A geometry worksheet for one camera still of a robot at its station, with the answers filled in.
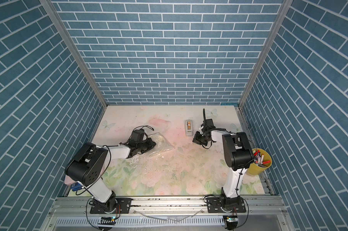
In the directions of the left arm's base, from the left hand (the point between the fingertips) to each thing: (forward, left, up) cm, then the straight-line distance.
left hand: (159, 144), depth 95 cm
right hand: (+4, -24, -1) cm, 24 cm away
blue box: (-26, +43, 0) cm, 50 cm away
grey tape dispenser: (+13, -20, +1) cm, 24 cm away
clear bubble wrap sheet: (-1, -2, +1) cm, 2 cm away
